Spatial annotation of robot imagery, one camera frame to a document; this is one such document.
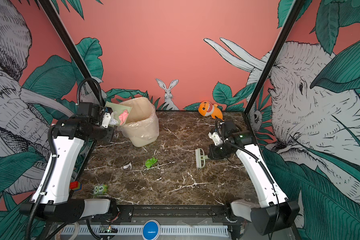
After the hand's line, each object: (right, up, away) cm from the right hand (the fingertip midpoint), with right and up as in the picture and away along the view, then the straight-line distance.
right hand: (207, 153), depth 72 cm
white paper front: (-46, +16, -2) cm, 48 cm away
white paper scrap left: (-47, -11, +18) cm, 52 cm away
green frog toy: (-58, -21, +8) cm, 62 cm away
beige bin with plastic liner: (-36, +13, +11) cm, 39 cm away
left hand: (-47, +11, -3) cm, 49 cm away
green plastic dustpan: (-45, +22, +2) cm, 50 cm away
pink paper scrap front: (-42, +18, +1) cm, 46 cm away
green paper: (-33, -9, +19) cm, 39 cm away
